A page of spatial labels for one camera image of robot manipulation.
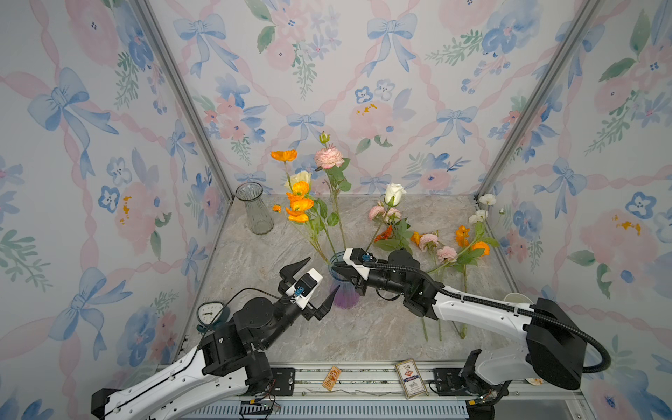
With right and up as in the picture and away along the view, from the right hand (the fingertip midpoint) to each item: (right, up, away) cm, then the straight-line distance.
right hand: (335, 263), depth 72 cm
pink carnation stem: (+35, +3, +29) cm, 45 cm away
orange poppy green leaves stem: (+50, -1, +26) cm, 56 cm away
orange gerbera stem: (+19, +6, +29) cm, 35 cm away
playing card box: (+21, -33, +2) cm, 39 cm away
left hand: (-3, 0, -10) cm, 10 cm away
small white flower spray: (+60, +14, +38) cm, 73 cm away
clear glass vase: (-32, +12, +35) cm, 49 cm away
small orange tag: (-1, -33, +3) cm, 33 cm away
